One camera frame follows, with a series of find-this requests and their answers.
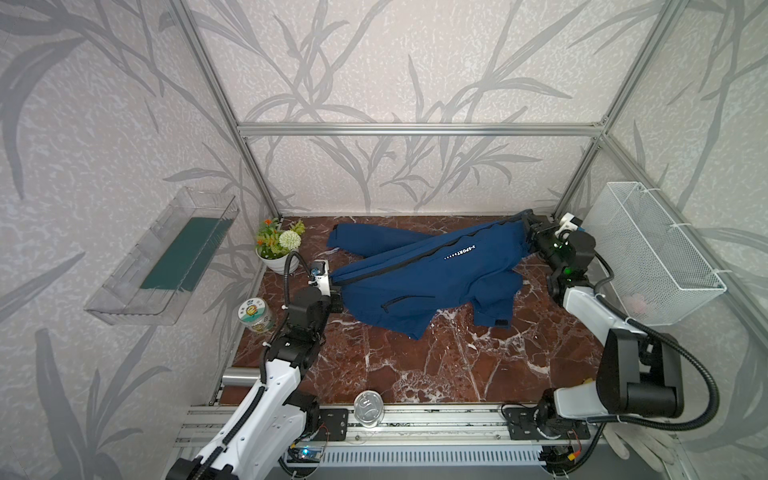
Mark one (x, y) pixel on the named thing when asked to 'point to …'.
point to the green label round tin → (255, 313)
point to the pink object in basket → (635, 302)
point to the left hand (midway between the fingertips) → (336, 269)
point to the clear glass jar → (369, 407)
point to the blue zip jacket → (411, 281)
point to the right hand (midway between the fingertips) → (523, 203)
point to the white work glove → (657, 447)
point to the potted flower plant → (278, 244)
